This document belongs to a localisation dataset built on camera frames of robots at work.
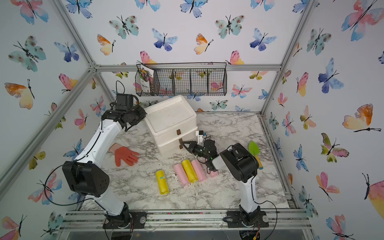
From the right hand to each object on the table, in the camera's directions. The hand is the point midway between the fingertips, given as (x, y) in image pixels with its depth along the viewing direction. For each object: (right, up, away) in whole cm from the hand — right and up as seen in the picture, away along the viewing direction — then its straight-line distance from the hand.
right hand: (181, 143), depth 87 cm
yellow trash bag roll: (-10, -21, -4) cm, 24 cm away
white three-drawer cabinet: (-5, +13, -2) cm, 14 cm away
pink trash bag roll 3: (+18, -17, -3) cm, 25 cm away
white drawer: (-4, -2, 0) cm, 4 cm away
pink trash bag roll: (0, -17, -1) cm, 17 cm away
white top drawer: (-11, +3, -5) cm, 12 cm away
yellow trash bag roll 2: (+5, -16, -1) cm, 16 cm away
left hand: (-19, +18, -3) cm, 26 cm away
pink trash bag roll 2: (+11, -17, -1) cm, 20 cm away
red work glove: (-37, -7, +6) cm, 38 cm away
